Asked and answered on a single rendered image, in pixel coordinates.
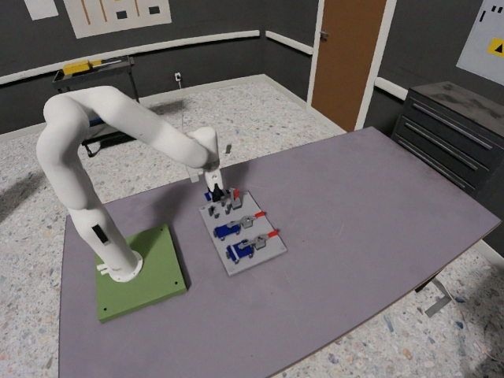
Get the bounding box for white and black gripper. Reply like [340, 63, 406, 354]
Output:
[203, 165, 223, 202]

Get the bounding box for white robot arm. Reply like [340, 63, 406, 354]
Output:
[36, 86, 220, 282]

